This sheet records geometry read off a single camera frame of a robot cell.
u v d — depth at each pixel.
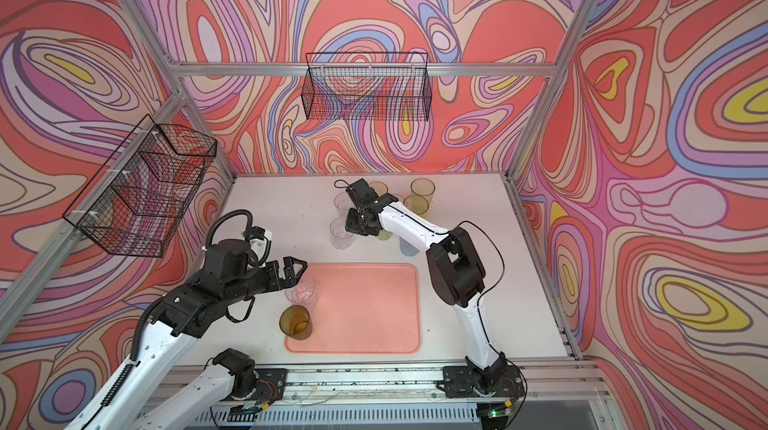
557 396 0.72
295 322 0.80
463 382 0.74
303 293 0.88
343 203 1.07
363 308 0.86
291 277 0.63
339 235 0.99
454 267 0.53
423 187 0.99
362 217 0.69
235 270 0.54
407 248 0.93
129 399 0.41
